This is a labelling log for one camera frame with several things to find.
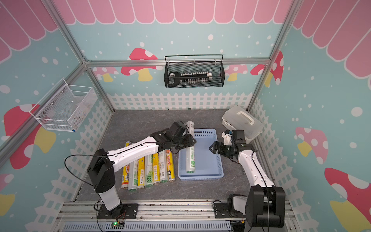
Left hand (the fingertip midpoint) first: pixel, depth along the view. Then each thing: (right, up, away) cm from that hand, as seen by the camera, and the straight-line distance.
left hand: (194, 144), depth 82 cm
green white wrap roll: (-35, -20, -1) cm, 40 cm away
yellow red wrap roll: (-14, -14, +5) cm, 21 cm away
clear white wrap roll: (-18, -15, +3) cm, 24 cm away
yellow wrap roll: (-31, -17, +3) cm, 36 cm away
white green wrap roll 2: (-2, -3, -6) cm, 7 cm away
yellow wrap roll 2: (-23, -15, +3) cm, 27 cm away
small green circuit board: (-40, -40, -9) cm, 57 cm away
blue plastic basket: (+9, -14, +7) cm, 18 cm away
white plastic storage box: (+32, +16, +19) cm, 41 cm away
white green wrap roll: (-27, -16, +3) cm, 31 cm away
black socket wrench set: (-11, +40, +8) cm, 42 cm away
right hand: (+13, -3, +3) cm, 14 cm away
